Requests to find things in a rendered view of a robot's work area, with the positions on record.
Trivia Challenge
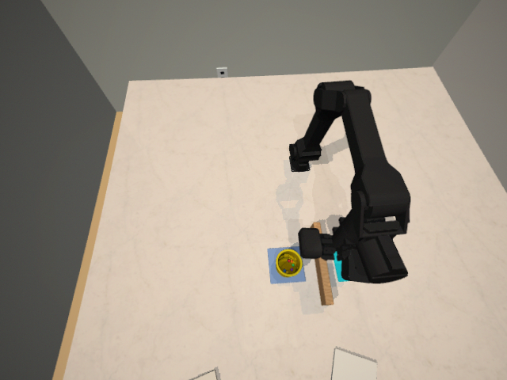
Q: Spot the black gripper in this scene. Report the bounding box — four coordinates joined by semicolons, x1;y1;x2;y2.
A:
298;217;358;260

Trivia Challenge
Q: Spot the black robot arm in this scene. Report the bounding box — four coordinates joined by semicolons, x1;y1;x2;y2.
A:
289;81;410;284

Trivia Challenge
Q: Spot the brown wooden plank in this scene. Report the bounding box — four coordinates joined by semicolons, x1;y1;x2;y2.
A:
310;222;334;306

